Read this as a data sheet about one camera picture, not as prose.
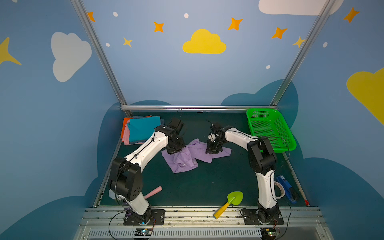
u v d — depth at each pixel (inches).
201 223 29.0
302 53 33.9
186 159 31.5
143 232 27.8
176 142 28.3
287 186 32.1
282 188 32.4
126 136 39.9
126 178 17.4
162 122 42.7
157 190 32.3
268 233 28.1
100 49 33.0
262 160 22.1
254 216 29.5
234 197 31.0
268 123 46.3
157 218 29.5
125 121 43.5
